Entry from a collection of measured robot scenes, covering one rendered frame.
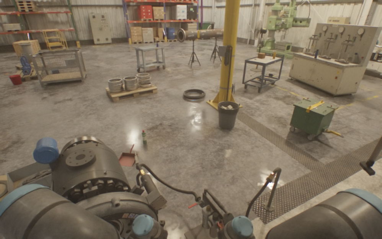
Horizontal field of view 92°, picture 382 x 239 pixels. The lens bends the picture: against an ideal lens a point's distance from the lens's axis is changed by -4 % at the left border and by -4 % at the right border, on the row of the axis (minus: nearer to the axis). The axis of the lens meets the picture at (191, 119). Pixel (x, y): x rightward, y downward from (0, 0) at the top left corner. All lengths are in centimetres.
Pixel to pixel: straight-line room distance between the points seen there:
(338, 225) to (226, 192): 212
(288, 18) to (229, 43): 751
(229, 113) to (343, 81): 364
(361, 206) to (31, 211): 66
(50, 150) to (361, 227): 177
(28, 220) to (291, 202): 248
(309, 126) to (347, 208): 331
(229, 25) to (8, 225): 404
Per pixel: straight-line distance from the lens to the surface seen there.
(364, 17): 1116
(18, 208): 54
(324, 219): 48
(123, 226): 164
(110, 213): 128
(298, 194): 279
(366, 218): 53
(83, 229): 47
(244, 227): 100
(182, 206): 238
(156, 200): 141
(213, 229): 180
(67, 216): 48
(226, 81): 436
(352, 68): 636
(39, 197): 54
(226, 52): 412
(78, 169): 169
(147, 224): 99
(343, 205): 52
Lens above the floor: 190
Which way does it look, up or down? 29 degrees down
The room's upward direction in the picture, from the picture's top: straight up
